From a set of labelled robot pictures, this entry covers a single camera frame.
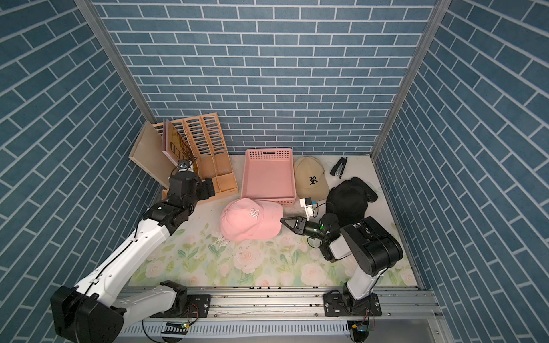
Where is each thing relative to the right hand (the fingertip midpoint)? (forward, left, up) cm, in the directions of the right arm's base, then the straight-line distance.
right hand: (284, 223), depth 81 cm
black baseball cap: (+16, -27, -4) cm, 32 cm away
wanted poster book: (+26, +49, +13) cm, 57 cm away
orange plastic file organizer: (+44, +46, +4) cm, 64 cm away
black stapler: (+41, -26, -11) cm, 50 cm away
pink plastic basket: (+34, +11, -11) cm, 37 cm away
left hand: (+9, +30, +12) cm, 34 cm away
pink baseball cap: (-1, +15, +2) cm, 15 cm away
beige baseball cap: (+28, -10, -5) cm, 30 cm away
